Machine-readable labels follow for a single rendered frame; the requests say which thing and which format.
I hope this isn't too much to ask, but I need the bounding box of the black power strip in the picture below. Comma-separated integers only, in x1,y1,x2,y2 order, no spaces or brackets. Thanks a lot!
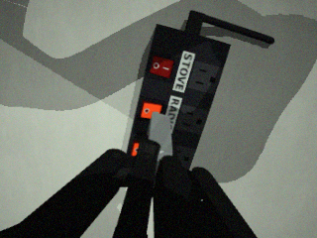
126,10,274,170

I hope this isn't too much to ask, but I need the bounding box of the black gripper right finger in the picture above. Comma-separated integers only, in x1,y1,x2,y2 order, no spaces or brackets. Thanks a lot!
153,114,258,238

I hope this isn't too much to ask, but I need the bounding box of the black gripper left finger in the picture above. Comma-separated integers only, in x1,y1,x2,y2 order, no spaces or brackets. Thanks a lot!
0,112,161,238

